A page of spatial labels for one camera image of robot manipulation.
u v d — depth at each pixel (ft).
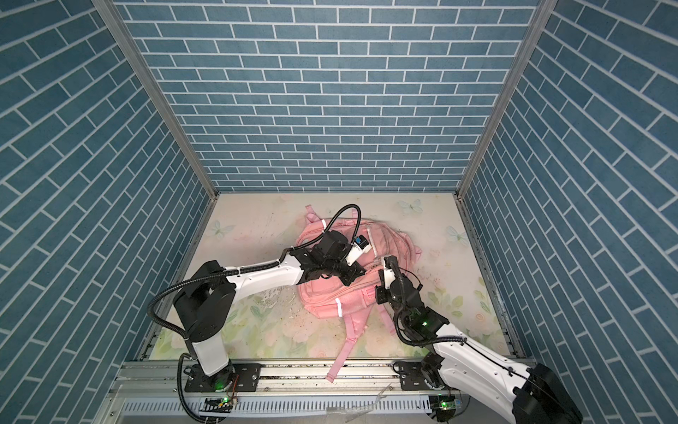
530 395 1.35
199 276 1.62
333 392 2.37
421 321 2.00
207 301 1.56
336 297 2.76
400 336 2.06
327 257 2.23
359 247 2.48
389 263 2.28
